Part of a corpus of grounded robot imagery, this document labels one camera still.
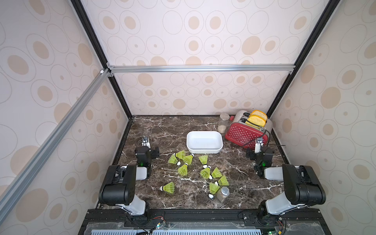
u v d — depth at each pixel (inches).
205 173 34.9
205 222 28.9
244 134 36.3
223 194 28.1
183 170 35.3
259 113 35.7
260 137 34.4
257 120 34.4
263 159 28.6
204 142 40.7
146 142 31.6
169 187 31.9
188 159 37.0
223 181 32.6
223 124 41.2
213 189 31.3
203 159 36.3
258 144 32.0
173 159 35.9
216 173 33.6
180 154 36.4
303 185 18.6
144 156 27.6
